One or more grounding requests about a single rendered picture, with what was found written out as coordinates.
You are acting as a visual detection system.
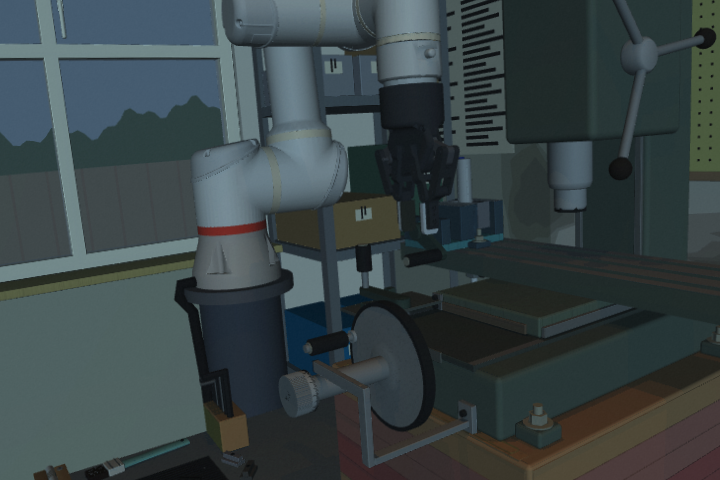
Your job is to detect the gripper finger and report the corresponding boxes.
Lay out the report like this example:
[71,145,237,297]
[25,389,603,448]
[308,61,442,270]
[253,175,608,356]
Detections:
[418,126,461,203]
[374,128,421,202]

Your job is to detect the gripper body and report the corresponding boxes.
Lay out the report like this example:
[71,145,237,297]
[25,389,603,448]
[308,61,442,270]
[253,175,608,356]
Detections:
[378,82,446,133]

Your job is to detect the steel rod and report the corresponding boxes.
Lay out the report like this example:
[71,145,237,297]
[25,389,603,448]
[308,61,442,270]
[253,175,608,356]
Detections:
[458,156,475,205]

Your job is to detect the blue vise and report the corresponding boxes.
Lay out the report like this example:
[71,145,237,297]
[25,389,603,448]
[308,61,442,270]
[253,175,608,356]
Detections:
[436,196,506,251]

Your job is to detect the vise crank with black grip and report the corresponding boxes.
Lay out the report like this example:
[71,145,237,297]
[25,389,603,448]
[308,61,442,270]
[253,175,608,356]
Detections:
[402,200,445,269]

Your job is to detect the black gib lever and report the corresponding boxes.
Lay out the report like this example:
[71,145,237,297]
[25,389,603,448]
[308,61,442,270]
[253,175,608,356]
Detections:
[354,243,397,299]

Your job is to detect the green bench mill body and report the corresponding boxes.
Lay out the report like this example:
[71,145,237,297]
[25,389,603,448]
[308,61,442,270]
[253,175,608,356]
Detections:
[395,0,720,443]

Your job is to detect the grey knurled dial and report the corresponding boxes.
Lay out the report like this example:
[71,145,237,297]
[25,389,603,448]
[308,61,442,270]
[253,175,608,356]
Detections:
[277,370,320,419]

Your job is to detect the teal rod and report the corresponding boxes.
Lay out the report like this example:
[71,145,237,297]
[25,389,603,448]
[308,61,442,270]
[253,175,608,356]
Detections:
[122,437,192,470]

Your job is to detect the green box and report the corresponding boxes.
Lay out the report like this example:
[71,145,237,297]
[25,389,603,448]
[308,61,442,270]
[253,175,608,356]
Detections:
[346,143,392,197]

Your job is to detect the grey storage box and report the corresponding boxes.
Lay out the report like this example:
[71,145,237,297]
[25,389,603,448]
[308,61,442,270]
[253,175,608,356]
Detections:
[353,52,382,97]
[320,50,356,98]

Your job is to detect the brown cardboard box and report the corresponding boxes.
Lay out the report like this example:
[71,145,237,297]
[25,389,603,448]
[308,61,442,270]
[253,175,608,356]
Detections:
[275,191,403,251]

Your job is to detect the white poster with black lines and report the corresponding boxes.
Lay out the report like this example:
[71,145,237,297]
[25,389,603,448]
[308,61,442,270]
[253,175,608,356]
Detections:
[443,0,518,155]

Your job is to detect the grey shelf unit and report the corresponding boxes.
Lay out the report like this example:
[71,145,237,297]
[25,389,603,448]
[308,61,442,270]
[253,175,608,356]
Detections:
[251,46,461,366]

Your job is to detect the blue box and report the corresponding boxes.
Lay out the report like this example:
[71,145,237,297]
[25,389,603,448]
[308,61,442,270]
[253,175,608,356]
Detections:
[284,293,373,365]

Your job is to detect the grey handwheel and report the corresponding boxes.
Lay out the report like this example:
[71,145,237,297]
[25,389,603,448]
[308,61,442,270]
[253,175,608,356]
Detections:
[335,299,437,433]

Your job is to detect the white framed window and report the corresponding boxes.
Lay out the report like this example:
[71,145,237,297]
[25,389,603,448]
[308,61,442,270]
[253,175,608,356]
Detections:
[0,0,243,287]

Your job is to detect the small brown box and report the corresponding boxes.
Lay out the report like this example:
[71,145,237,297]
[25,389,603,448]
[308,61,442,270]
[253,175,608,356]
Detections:
[203,399,251,454]

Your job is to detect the small grey clip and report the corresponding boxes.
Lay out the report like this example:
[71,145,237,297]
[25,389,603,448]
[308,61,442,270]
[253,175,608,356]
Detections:
[220,452,260,479]

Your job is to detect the black mat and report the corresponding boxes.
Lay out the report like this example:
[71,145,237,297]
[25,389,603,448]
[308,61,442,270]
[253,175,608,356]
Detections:
[136,455,230,480]

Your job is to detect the black and white tool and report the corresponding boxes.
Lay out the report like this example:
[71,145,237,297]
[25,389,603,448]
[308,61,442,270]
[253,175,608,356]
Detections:
[83,458,126,480]

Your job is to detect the brown block with grey knob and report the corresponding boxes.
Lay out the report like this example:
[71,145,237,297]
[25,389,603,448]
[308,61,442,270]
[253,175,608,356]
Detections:
[32,462,73,480]

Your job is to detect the black handwheel handle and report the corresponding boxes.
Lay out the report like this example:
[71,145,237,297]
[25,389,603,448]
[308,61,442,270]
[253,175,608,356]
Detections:
[302,329,359,357]

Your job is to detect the grey three-spoke feed handle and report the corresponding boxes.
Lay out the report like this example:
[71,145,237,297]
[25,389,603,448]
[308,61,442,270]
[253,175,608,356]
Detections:
[608,0,718,182]

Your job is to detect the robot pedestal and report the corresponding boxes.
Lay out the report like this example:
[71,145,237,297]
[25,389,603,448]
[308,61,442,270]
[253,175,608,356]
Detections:
[182,269,295,419]

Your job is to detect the grey metal bracket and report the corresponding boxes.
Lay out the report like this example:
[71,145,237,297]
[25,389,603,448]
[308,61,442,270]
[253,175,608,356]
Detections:
[311,359,479,469]

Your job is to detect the black cable frame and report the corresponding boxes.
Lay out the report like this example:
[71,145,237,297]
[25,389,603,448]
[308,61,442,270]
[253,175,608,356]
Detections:
[175,277,236,416]

